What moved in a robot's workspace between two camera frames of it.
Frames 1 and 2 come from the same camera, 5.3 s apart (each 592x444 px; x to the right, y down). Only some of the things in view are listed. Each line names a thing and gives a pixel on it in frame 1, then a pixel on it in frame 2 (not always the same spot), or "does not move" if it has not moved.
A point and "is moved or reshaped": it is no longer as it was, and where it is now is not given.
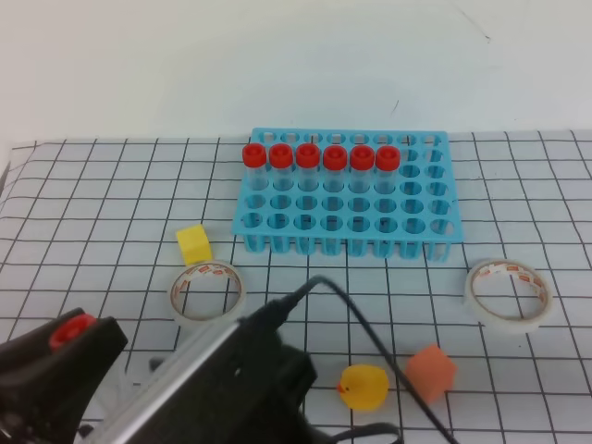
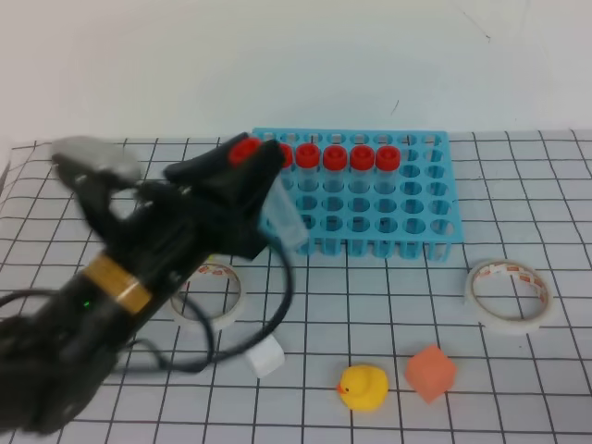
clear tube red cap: [69, 327] is moved or reshaped
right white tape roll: [509, 296] does not move
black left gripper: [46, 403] to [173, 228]
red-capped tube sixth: [388, 160] does not move
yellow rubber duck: [363, 387] does not move
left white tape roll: [230, 314] does not move
